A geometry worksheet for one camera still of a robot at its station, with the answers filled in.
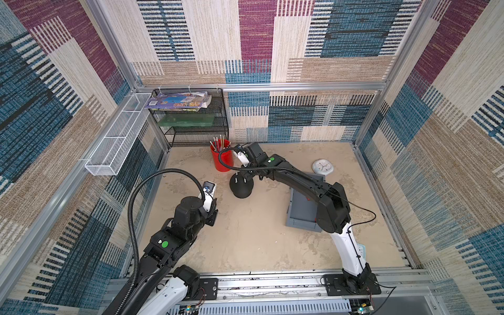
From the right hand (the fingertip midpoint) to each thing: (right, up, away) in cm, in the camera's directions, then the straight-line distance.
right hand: (248, 169), depth 93 cm
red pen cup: (-11, +6, +6) cm, 14 cm away
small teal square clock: (+46, -32, -12) cm, 58 cm away
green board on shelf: (-29, +23, +2) cm, 37 cm away
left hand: (-13, -10, -20) cm, 26 cm away
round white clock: (+40, +1, +14) cm, 42 cm away
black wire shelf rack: (-36, +23, +23) cm, 48 cm away
